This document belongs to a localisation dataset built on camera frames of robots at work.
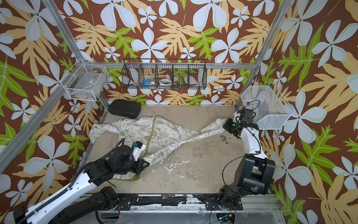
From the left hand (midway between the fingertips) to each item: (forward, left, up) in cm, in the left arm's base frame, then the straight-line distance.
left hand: (150, 162), depth 72 cm
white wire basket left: (+45, +44, +18) cm, 66 cm away
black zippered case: (+52, +31, -14) cm, 62 cm away
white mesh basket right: (+28, -69, +12) cm, 75 cm away
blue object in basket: (+52, +8, +12) cm, 54 cm away
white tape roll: (+55, -5, +11) cm, 57 cm away
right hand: (+25, -44, 0) cm, 51 cm away
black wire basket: (+59, -4, +14) cm, 61 cm away
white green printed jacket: (+20, +11, -11) cm, 25 cm away
